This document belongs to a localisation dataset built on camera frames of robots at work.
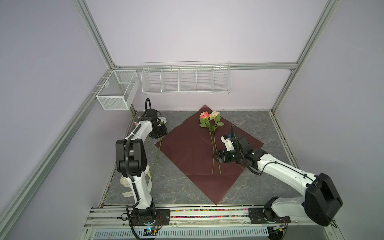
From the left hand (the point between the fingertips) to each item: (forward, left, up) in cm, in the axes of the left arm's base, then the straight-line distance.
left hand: (167, 133), depth 97 cm
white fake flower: (+15, +5, -4) cm, 16 cm away
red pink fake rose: (+13, -25, -7) cm, 30 cm away
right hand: (-20, -31, +3) cm, 37 cm away
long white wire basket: (+31, -31, +20) cm, 49 cm away
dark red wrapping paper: (-7, -15, -8) cm, 19 cm away
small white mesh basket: (+26, +31, +16) cm, 44 cm away
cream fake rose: (+17, -34, -4) cm, 38 cm away
